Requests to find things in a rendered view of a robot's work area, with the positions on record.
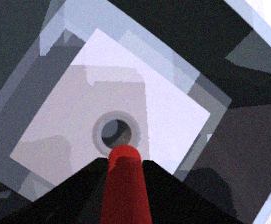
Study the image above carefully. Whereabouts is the red peg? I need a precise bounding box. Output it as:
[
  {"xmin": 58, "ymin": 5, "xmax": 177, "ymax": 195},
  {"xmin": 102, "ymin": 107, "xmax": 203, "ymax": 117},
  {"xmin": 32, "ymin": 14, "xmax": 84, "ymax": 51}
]
[{"xmin": 99, "ymin": 144, "xmax": 152, "ymax": 224}]

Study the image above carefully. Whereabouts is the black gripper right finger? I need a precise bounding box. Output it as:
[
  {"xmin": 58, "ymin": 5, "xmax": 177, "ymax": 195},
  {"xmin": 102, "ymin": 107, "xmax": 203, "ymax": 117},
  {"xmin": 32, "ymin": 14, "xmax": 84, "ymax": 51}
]
[{"xmin": 143, "ymin": 160, "xmax": 244, "ymax": 224}]

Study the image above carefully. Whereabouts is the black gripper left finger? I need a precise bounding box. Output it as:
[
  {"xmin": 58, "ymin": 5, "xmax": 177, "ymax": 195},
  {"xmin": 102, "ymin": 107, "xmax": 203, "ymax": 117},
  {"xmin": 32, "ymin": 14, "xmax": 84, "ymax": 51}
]
[{"xmin": 0, "ymin": 157, "xmax": 108, "ymax": 224}]

